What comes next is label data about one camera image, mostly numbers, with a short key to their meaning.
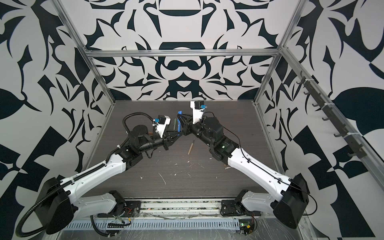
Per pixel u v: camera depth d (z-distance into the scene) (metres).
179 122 0.66
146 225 0.78
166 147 0.64
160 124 0.62
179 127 0.68
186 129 0.59
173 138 0.70
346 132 0.50
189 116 0.61
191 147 0.94
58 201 0.39
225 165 0.53
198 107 0.57
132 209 0.72
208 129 0.50
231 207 0.74
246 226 0.71
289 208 0.38
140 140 0.57
